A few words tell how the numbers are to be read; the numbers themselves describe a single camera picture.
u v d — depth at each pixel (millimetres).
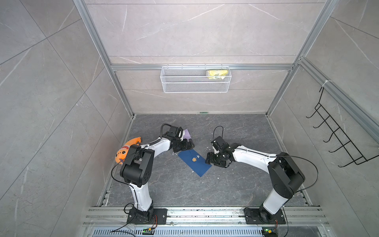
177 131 799
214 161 791
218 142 728
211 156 803
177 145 822
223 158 661
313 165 469
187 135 1074
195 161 927
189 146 862
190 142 876
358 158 581
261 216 647
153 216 726
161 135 766
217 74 837
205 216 746
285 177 459
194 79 1009
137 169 495
